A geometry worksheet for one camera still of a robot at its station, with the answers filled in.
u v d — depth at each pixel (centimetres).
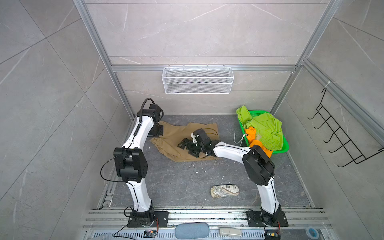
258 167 56
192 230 69
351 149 63
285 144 93
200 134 73
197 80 101
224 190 80
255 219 73
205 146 74
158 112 76
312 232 70
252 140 90
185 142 83
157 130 79
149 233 71
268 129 100
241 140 98
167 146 89
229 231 67
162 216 73
